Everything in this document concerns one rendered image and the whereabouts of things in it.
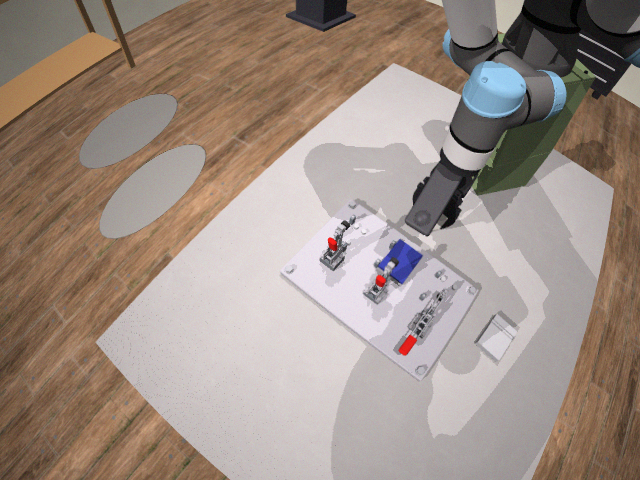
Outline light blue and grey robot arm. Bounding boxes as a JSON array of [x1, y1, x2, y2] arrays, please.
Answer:
[[405, 0, 640, 237]]

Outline toggle clamp with red handle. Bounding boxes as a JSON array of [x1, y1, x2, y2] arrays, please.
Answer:
[[320, 220, 350, 271], [399, 288, 449, 356]]

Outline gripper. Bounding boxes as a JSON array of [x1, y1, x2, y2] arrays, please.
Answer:
[[413, 148, 481, 232]]

